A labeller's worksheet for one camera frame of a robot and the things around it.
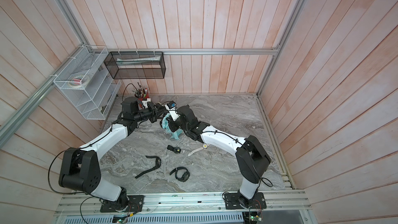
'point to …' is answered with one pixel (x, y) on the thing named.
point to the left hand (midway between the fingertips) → (168, 109)
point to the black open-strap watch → (158, 163)
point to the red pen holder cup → (145, 98)
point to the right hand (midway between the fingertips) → (167, 117)
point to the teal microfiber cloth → (166, 125)
